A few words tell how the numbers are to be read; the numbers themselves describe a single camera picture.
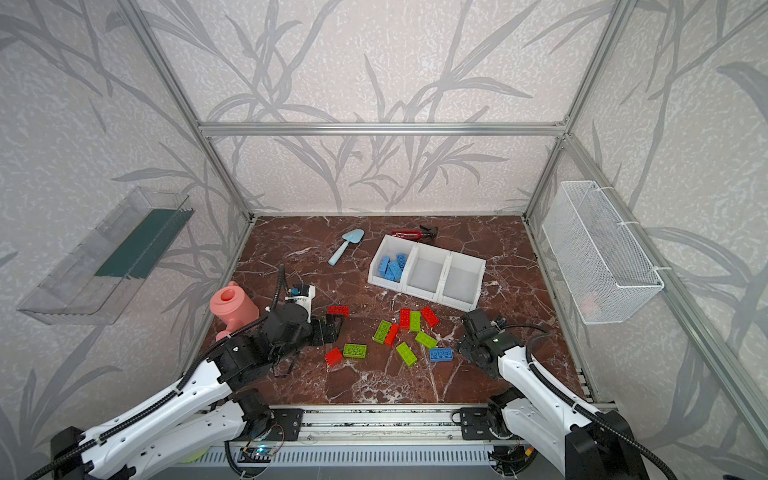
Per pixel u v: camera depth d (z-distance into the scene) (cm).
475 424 74
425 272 102
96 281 64
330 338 68
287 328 55
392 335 88
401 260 104
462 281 100
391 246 108
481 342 64
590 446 40
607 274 61
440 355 84
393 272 101
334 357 84
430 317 91
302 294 67
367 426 75
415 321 91
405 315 91
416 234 112
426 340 88
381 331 89
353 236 112
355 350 85
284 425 73
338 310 94
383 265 102
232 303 84
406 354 84
